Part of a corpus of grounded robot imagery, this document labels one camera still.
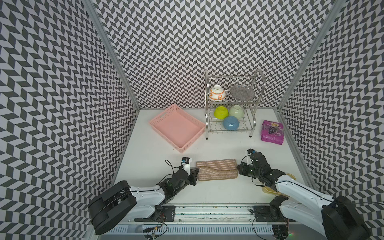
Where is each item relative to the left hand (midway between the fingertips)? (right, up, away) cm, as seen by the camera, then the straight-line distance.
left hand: (198, 171), depth 85 cm
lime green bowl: (+16, +35, +21) cm, 44 cm away
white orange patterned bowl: (+11, +45, 0) cm, 46 cm away
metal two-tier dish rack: (+19, +40, -1) cm, 44 cm away
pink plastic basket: (-14, +24, +21) cm, 36 cm away
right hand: (+22, +1, +1) cm, 23 cm away
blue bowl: (+22, +27, +15) cm, 38 cm away
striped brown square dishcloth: (+8, +1, 0) cm, 8 cm away
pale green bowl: (+27, +36, +20) cm, 50 cm away
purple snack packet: (+50, +21, +14) cm, 56 cm away
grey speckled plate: (+24, +44, -6) cm, 50 cm away
